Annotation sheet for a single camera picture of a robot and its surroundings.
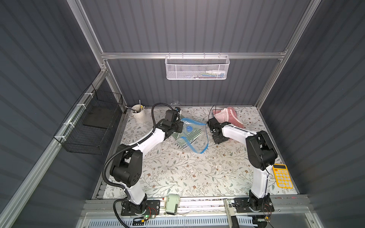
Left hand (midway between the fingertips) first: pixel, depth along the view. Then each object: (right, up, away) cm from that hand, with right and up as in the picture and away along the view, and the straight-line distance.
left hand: (181, 124), depth 90 cm
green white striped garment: (+1, -9, -7) cm, 12 cm away
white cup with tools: (-31, +9, +12) cm, 35 cm away
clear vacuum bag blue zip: (+14, -14, +9) cm, 21 cm away
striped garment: (+35, +7, +18) cm, 40 cm away
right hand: (+29, -10, +7) cm, 32 cm away
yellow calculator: (+60, -32, -8) cm, 68 cm away
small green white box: (-5, -41, -15) cm, 44 cm away
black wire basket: (-48, -1, -18) cm, 51 cm away
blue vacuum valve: (+5, -4, +14) cm, 16 cm away
